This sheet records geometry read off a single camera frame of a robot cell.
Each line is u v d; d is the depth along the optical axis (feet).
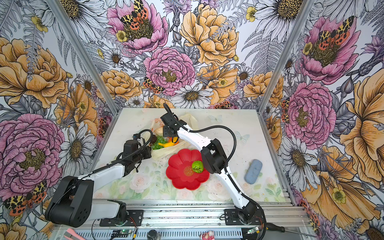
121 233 2.33
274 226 2.33
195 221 2.44
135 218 2.42
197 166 2.79
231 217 2.44
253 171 2.85
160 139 3.27
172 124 2.56
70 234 2.29
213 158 2.03
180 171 2.95
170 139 3.29
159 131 3.28
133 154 2.15
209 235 2.21
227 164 2.03
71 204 1.39
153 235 2.02
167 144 3.07
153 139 3.26
